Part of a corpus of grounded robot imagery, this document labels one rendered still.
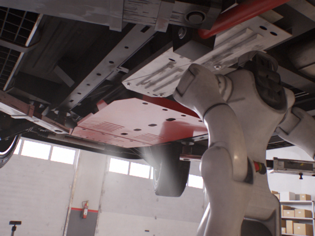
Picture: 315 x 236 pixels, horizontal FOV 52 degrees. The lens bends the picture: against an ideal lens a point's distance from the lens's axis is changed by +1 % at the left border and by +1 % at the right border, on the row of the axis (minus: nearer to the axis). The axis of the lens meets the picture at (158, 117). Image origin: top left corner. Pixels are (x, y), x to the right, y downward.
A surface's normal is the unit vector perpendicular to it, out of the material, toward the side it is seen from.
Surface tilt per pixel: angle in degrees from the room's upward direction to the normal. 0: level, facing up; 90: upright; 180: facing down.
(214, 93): 50
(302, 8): 180
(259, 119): 121
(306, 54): 144
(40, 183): 90
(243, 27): 180
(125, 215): 90
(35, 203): 90
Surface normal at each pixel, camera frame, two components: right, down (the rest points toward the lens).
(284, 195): -0.83, -0.26
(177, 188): 0.06, 0.64
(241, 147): 0.58, -0.32
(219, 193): -0.65, -0.05
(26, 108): 0.94, -0.01
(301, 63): -0.43, 0.77
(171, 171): 0.04, 0.25
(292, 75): -0.11, 0.94
